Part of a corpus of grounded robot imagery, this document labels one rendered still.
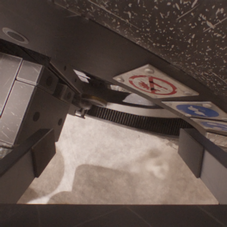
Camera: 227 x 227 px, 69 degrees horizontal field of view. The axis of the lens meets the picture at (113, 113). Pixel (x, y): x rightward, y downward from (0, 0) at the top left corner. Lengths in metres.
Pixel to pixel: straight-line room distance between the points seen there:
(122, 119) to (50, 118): 0.41
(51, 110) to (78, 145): 0.79
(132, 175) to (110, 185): 0.13
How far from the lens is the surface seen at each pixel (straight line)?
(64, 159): 1.02
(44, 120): 0.19
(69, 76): 0.40
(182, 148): 0.17
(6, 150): 0.20
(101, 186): 0.98
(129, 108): 0.56
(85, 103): 0.56
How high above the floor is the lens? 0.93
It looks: 78 degrees down
